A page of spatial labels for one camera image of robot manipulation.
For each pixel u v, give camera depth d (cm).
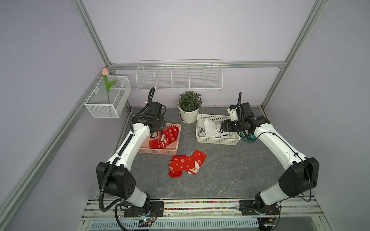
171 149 93
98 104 74
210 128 100
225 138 94
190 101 99
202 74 102
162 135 87
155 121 64
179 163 87
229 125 74
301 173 42
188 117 106
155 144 97
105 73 85
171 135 96
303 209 74
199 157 91
